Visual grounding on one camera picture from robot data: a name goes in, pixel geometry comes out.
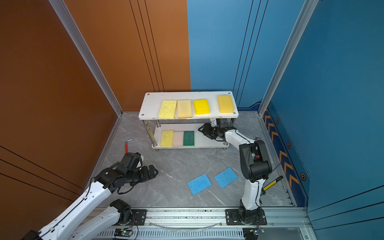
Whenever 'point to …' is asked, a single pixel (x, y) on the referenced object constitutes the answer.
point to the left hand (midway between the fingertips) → (153, 172)
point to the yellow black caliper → (279, 178)
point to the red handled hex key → (126, 147)
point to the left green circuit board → (123, 232)
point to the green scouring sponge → (188, 138)
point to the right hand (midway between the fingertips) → (201, 130)
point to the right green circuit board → (252, 233)
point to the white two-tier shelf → (150, 108)
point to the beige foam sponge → (178, 139)
